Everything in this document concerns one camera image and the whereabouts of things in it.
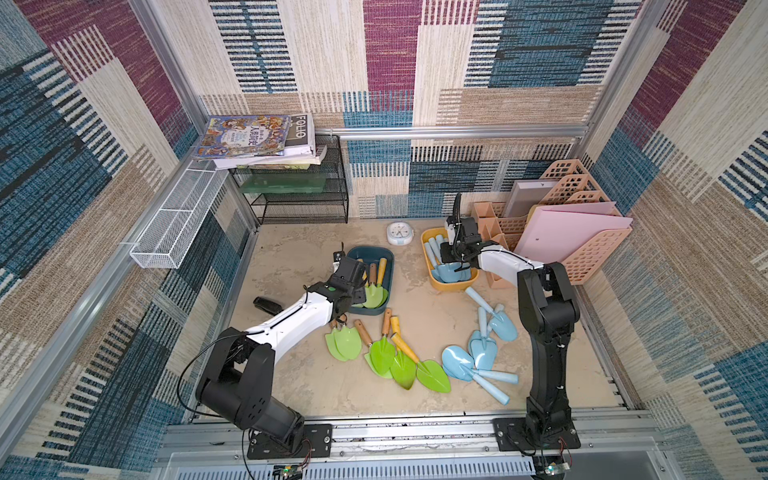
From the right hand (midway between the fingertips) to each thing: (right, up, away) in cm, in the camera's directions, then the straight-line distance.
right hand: (444, 246), depth 105 cm
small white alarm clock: (-15, +5, +10) cm, 18 cm away
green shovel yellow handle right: (-9, -34, -21) cm, 42 cm away
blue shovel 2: (-4, -3, +3) cm, 6 cm away
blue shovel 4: (+7, -29, -19) cm, 35 cm away
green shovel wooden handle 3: (-21, -30, -18) cm, 41 cm away
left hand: (-30, -12, -14) cm, 36 cm away
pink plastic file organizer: (+40, -7, -11) cm, 42 cm away
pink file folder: (+26, +4, -20) cm, 33 cm away
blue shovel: (-1, -9, -5) cm, 10 cm away
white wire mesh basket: (-86, +5, -11) cm, 87 cm away
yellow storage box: (0, -13, -7) cm, 15 cm away
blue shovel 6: (+1, -35, -22) cm, 41 cm away
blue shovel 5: (0, -31, -19) cm, 36 cm away
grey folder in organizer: (+29, +18, +3) cm, 34 cm away
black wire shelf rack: (-46, +20, +11) cm, 52 cm away
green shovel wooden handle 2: (-31, -28, -15) cm, 44 cm away
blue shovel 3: (-4, -10, -6) cm, 12 cm away
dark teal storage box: (-25, -3, +2) cm, 25 cm away
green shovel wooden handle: (-35, -29, -17) cm, 49 cm away
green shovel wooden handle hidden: (-28, -24, -15) cm, 39 cm away
